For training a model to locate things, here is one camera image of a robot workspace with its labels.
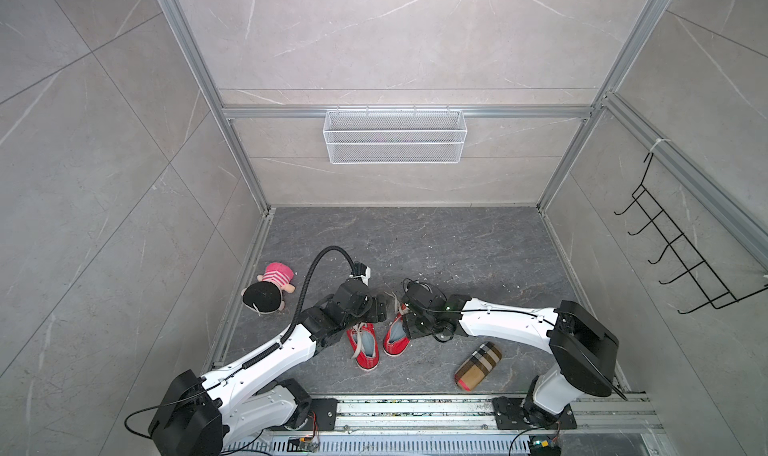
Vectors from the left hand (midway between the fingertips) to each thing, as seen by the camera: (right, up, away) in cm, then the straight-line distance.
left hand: (382, 295), depth 81 cm
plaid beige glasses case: (+24, -19, -3) cm, 31 cm away
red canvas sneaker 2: (+4, -11, -3) cm, 12 cm away
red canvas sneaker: (-5, -14, 0) cm, 14 cm away
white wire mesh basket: (+4, +50, +20) cm, 54 cm away
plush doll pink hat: (-35, -1, +6) cm, 35 cm away
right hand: (+9, -10, +4) cm, 14 cm away
